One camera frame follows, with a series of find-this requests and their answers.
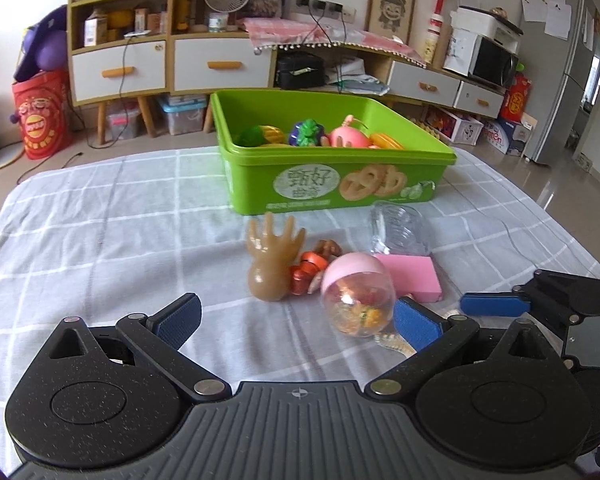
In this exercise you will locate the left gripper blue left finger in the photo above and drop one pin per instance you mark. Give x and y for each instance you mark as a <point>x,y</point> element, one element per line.
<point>156,341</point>

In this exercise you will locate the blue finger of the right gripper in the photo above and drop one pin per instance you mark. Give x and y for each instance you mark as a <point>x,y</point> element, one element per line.
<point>505,304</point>

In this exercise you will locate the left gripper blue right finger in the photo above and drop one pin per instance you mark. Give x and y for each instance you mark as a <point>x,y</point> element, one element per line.
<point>436,341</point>

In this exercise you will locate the beige starfish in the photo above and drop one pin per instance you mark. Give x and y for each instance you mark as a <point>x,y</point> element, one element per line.
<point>395,342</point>

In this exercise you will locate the pink clear capsule ball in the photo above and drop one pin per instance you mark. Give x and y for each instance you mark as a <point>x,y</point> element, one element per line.
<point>358,295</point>

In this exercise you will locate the clear plastic lens case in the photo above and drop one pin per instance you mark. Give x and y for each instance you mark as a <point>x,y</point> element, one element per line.
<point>398,230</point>

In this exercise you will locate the pink toy with strap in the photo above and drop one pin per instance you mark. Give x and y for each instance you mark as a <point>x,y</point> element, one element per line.
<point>350,134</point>

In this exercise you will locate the yellow toy cup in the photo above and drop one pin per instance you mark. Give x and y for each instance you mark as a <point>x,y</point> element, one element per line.
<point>261,135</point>

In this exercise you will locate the pink sticky note block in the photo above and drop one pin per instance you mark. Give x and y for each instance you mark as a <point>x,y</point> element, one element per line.
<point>413,276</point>

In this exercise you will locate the tan rubber hand toy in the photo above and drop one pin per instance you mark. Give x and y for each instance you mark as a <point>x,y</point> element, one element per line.
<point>269,276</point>

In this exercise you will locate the small brown figure toy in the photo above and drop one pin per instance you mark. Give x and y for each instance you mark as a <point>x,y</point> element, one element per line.
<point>307,275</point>

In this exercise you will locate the grey checked cloth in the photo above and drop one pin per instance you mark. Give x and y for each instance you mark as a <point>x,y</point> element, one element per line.
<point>131,234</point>

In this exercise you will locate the green plastic cookie box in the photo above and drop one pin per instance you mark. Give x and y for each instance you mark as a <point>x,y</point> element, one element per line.
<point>284,178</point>

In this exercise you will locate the white patterned box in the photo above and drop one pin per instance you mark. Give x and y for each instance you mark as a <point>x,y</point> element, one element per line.
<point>452,127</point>

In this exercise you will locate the yellow egg tray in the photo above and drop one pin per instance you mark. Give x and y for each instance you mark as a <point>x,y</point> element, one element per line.
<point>425,127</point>

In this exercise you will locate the clear storage bin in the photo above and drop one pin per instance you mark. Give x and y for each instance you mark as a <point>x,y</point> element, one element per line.
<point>183,114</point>

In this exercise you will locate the red printed bag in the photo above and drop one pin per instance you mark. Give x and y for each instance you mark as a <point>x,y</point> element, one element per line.
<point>41,113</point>

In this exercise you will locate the low curved tv cabinet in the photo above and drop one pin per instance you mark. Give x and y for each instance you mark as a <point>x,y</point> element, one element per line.
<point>414,84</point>

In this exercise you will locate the silver refrigerator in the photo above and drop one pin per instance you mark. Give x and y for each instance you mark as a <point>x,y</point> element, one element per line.
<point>558,43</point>

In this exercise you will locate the black bag on shelf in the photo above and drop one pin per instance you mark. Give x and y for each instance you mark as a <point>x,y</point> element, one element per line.
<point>297,70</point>

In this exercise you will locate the wooden cabinet with drawers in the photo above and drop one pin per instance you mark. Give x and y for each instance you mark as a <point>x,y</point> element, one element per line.
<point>143,67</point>

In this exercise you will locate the pink table runner cloth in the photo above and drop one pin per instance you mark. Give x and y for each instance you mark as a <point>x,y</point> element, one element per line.
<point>274,33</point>

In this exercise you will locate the purple plush toy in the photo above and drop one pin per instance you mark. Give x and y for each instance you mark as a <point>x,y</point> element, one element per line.
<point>45,46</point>

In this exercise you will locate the framed cartoon girl picture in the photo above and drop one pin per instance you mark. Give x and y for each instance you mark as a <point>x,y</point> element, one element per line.
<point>390,18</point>

